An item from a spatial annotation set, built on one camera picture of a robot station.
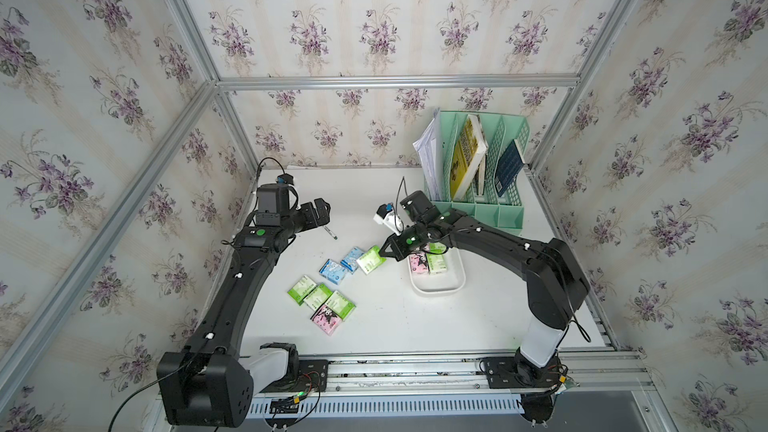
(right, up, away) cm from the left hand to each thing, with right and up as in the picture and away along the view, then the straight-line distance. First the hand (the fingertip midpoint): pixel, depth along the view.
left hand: (318, 209), depth 79 cm
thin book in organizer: (+52, +11, +24) cm, 59 cm away
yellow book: (+45, +18, +16) cm, 51 cm away
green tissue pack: (+14, -14, +1) cm, 20 cm away
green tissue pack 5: (+34, -17, +11) cm, 40 cm away
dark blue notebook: (+62, +14, +25) cm, 69 cm away
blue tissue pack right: (+7, -17, +12) cm, 22 cm away
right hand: (+17, -13, +3) cm, 22 cm away
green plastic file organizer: (+61, -2, +26) cm, 66 cm away
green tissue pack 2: (-7, -24, +7) cm, 25 cm away
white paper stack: (+31, +17, +9) cm, 37 cm away
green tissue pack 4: (+5, -27, +3) cm, 28 cm away
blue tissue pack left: (+2, -19, +9) cm, 21 cm away
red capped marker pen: (-1, -9, +21) cm, 23 cm away
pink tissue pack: (+27, -18, +11) cm, 34 cm away
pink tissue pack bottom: (+2, -30, +1) cm, 30 cm away
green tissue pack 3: (-1, -25, +5) cm, 26 cm away
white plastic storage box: (+35, -23, +9) cm, 42 cm away
